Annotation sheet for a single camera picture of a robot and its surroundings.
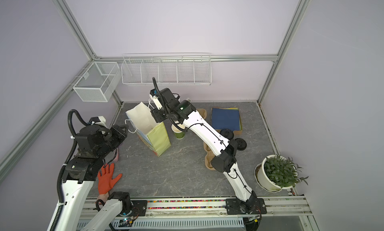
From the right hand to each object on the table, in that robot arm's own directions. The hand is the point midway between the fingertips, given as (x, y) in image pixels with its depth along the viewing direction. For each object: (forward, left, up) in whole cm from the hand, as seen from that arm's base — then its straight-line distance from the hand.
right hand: (157, 112), depth 76 cm
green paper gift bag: (-9, +1, -7) cm, 11 cm away
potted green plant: (-26, -57, -13) cm, 64 cm away
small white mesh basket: (+27, +46, -2) cm, 53 cm away
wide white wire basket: (+38, 0, 0) cm, 38 cm away
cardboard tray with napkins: (+18, -41, -28) cm, 53 cm away
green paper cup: (+1, -9, -22) cm, 24 cm away
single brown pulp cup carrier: (-12, -27, -27) cm, 40 cm away
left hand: (-11, +10, +3) cm, 15 cm away
